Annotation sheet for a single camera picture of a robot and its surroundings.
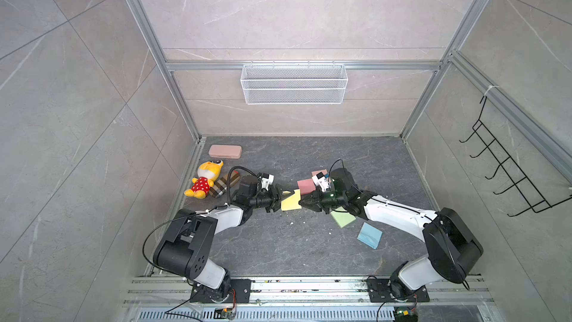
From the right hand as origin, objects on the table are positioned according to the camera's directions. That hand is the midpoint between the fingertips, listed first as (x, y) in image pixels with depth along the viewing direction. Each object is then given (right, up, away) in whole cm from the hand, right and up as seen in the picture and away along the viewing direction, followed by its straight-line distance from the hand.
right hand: (301, 204), depth 79 cm
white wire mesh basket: (-2, +51, +22) cm, 55 cm away
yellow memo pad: (-3, 0, +3) cm, 4 cm away
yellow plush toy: (-41, +10, +18) cm, 46 cm away
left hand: (-2, +3, +5) cm, 6 cm away
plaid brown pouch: (-35, +4, +17) cm, 40 cm away
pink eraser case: (-37, +20, +32) cm, 53 cm away
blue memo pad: (+27, -13, +5) cm, 30 cm away
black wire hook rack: (+64, +8, -16) cm, 66 cm away
